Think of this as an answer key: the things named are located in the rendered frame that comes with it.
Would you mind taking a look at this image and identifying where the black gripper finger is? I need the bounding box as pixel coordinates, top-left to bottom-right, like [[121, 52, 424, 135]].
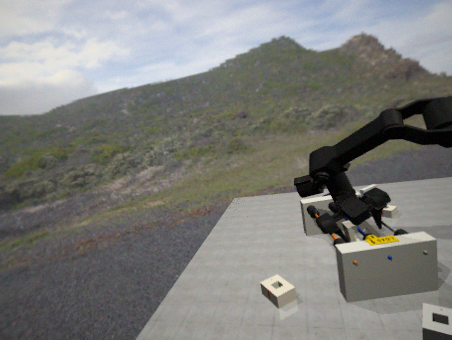
[[330, 226, 350, 243], [370, 204, 387, 229]]

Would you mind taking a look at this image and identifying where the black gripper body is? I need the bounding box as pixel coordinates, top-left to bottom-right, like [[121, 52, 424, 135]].
[[316, 185, 391, 234]]

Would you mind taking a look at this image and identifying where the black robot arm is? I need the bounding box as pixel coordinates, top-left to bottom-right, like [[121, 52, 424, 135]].
[[294, 96, 452, 226]]

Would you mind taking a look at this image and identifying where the small white square block with square hole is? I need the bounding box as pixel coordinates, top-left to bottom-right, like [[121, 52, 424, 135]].
[[260, 275, 297, 308]]

